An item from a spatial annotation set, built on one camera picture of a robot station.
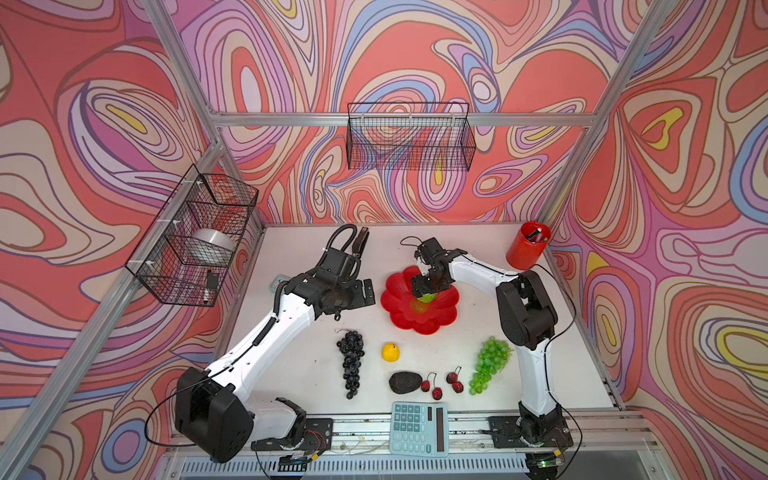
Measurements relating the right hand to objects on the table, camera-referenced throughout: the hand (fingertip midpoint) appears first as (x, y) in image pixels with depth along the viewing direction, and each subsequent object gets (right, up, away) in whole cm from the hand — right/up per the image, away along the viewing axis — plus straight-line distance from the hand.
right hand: (426, 293), depth 100 cm
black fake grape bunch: (-23, -13, -16) cm, 31 cm away
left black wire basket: (-65, +11, -30) cm, 73 cm away
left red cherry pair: (0, -24, -21) cm, 32 cm away
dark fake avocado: (-9, -20, -22) cm, 31 cm away
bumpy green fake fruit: (0, -1, -6) cm, 6 cm away
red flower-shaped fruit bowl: (-10, -2, -1) cm, 10 cm away
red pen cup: (+33, +16, -2) cm, 37 cm away
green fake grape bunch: (+16, -15, -19) cm, 29 cm away
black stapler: (-23, +18, +11) cm, 31 cm away
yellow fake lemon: (-12, -14, -17) cm, 25 cm away
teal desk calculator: (-5, -30, -27) cm, 41 cm away
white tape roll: (-56, +17, -27) cm, 65 cm away
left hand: (-19, +2, -20) cm, 28 cm away
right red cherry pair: (+5, -21, -18) cm, 28 cm away
